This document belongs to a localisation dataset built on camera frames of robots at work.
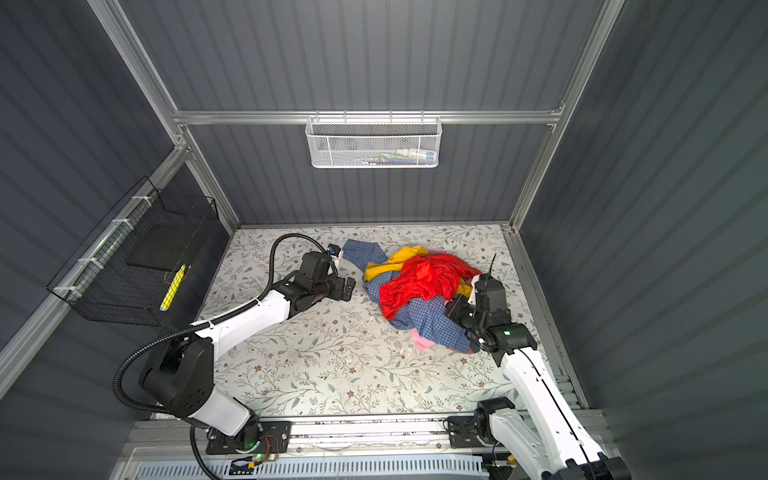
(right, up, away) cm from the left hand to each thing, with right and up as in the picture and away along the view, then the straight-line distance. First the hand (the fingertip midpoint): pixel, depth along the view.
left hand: (341, 278), depth 89 cm
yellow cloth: (+16, +4, +6) cm, 18 cm away
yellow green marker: (-36, -1, -21) cm, 42 cm away
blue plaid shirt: (+25, -10, -11) cm, 29 cm away
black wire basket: (-49, +4, -17) cm, 53 cm away
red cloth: (+24, +2, -8) cm, 25 cm away
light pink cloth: (+24, -19, 0) cm, 31 cm away
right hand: (+31, -6, -10) cm, 33 cm away
